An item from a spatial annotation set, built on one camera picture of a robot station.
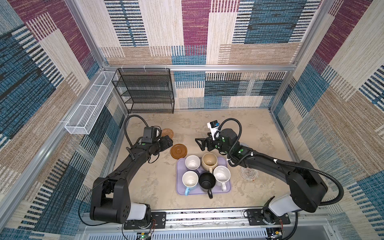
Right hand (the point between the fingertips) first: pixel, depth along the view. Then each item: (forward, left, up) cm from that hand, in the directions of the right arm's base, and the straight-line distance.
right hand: (202, 138), depth 83 cm
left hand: (+2, +19, -5) cm, 20 cm away
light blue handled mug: (-16, +7, -16) cm, 24 cm away
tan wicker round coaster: (+18, +23, -17) cm, 34 cm away
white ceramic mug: (-15, -10, -15) cm, 24 cm away
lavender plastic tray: (-10, +13, -16) cm, 22 cm away
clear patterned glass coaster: (-14, -27, -17) cm, 35 cm away
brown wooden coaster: (+3, +15, -18) cm, 23 cm away
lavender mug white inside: (-7, +5, -14) cm, 17 cm away
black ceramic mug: (-18, -2, -16) cm, 24 cm away
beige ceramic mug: (-6, -4, -16) cm, 18 cm away
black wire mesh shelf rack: (+44, +38, -1) cm, 59 cm away
